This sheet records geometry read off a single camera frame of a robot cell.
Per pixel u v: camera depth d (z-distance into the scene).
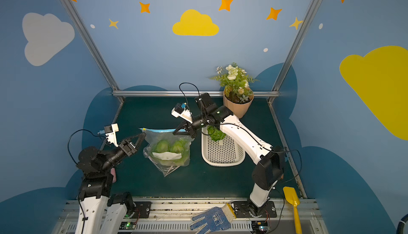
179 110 0.60
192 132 0.62
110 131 0.59
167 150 0.75
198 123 0.63
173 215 0.74
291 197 0.77
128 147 0.58
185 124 0.63
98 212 0.47
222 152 0.93
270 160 0.44
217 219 0.72
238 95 1.02
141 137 0.66
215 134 0.66
